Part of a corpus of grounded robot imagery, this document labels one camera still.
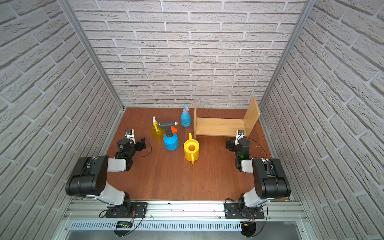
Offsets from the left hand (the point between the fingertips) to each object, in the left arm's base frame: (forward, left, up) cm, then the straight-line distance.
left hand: (134, 135), depth 94 cm
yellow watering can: (-12, -37, +5) cm, 39 cm away
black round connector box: (-49, -65, -6) cm, 82 cm away
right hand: (-1, -63, +1) cm, 63 cm away
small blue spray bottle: (+12, -33, +3) cm, 35 cm away
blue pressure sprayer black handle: (-5, -24, +3) cm, 25 cm away
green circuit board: (-47, -4, -10) cm, 48 cm away
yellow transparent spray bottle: (+5, -13, -4) cm, 15 cm away
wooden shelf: (+7, -45, +1) cm, 46 cm away
